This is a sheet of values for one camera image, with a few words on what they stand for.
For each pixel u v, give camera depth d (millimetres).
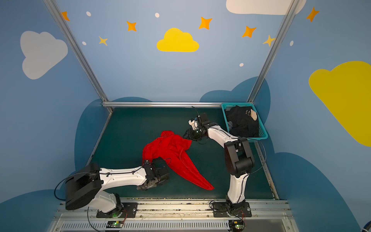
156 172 671
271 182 889
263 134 960
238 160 514
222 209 749
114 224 712
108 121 1178
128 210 750
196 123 883
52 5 679
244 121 997
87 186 426
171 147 964
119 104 1244
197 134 823
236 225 713
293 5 689
